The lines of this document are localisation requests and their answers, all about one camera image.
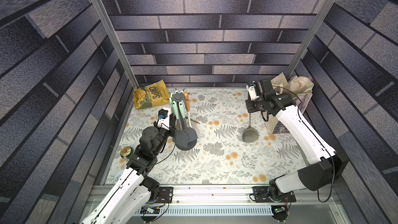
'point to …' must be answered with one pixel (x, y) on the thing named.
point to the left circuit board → (145, 209)
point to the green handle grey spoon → (250, 134)
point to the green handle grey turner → (191, 132)
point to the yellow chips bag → (153, 95)
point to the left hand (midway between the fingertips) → (174, 113)
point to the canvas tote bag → (298, 88)
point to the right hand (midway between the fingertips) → (250, 102)
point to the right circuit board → (280, 212)
